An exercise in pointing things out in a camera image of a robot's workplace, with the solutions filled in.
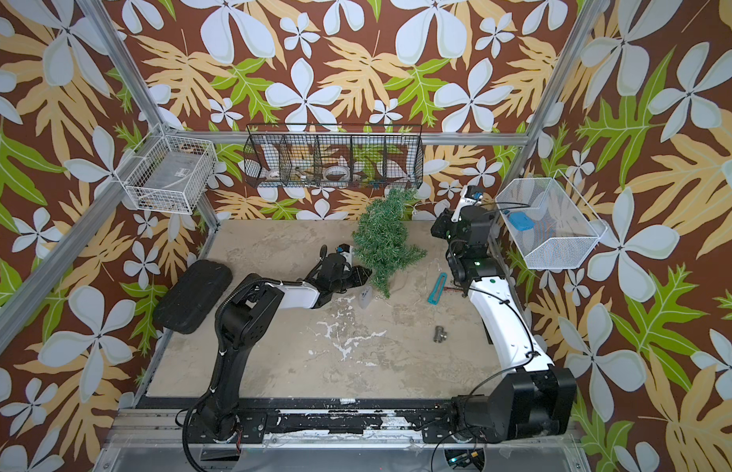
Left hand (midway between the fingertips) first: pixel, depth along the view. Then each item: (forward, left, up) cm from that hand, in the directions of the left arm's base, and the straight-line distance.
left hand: (371, 271), depth 101 cm
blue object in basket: (+2, -44, +23) cm, 49 cm away
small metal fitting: (-22, -21, -1) cm, 30 cm away
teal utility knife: (-5, -24, -4) cm, 24 cm away
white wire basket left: (+14, +61, +30) cm, 70 cm away
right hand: (0, -19, +31) cm, 36 cm away
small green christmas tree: (-5, -2, +23) cm, 23 cm away
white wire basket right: (0, -51, +24) cm, 57 cm away
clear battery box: (-11, +2, +3) cm, 12 cm away
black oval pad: (-12, +57, +2) cm, 59 cm away
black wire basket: (+28, +12, +28) cm, 41 cm away
